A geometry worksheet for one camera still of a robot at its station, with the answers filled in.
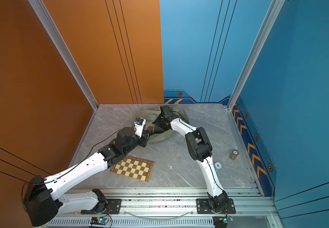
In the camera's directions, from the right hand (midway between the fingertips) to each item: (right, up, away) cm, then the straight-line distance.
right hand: (156, 122), depth 104 cm
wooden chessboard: (-12, -27, -19) cm, 35 cm away
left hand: (-2, -3, -26) cm, 26 cm away
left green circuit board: (-26, -49, -33) cm, 64 cm away
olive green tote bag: (+2, -6, -23) cm, 24 cm away
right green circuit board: (+35, -49, -34) cm, 69 cm away
